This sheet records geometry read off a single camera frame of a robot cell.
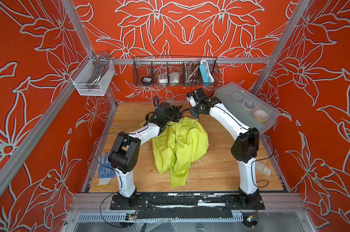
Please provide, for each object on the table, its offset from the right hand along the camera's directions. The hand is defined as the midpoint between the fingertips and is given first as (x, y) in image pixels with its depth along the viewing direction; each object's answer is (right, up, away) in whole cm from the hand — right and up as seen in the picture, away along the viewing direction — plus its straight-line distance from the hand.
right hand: (191, 109), depth 91 cm
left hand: (-4, +3, -4) cm, 6 cm away
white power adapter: (-18, +20, +2) cm, 27 cm away
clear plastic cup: (-11, +20, +2) cm, 23 cm away
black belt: (-3, 0, -6) cm, 7 cm away
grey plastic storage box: (+42, -2, -2) cm, 42 cm away
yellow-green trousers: (-9, -22, -11) cm, 26 cm away
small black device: (-30, +19, +5) cm, 36 cm away
